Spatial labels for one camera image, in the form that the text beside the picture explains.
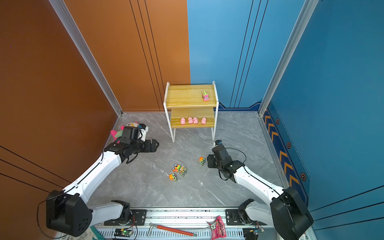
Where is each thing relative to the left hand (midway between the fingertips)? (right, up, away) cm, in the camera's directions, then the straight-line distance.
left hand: (153, 141), depth 85 cm
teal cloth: (-19, -41, -18) cm, 49 cm away
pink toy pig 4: (+29, +12, +7) cm, 32 cm away
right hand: (+33, -10, +2) cm, 34 cm away
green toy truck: (+17, -17, +2) cm, 24 cm away
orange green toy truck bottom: (+11, -21, 0) cm, 23 cm away
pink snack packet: (+35, -39, -15) cm, 55 cm away
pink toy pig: (+16, +12, +7) cm, 21 cm away
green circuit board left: (-10, -42, -14) cm, 45 cm away
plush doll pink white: (-28, +4, +16) cm, 32 cm away
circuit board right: (+52, -43, -14) cm, 68 cm away
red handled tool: (+12, -41, -14) cm, 45 cm away
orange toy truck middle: (+13, -16, +3) cm, 21 cm away
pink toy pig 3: (+24, +12, +7) cm, 28 cm away
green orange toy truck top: (+28, -13, +7) cm, 32 cm away
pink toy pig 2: (+21, +12, +7) cm, 25 cm away
